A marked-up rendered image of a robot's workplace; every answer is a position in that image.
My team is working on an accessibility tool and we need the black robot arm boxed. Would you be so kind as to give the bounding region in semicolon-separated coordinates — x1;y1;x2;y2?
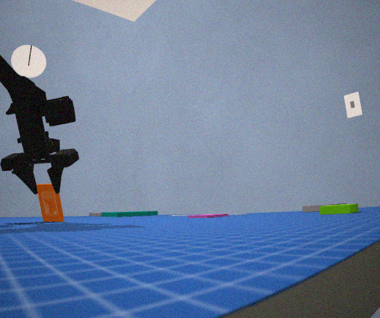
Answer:
0;55;76;154

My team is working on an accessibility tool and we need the orange plate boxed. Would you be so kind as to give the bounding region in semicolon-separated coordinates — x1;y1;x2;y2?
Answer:
36;184;64;222

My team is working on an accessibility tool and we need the dark blue work mat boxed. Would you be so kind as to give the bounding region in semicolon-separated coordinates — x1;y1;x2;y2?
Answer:
0;207;380;318

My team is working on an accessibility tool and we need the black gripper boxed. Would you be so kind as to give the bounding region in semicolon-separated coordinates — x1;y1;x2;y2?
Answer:
1;128;79;194

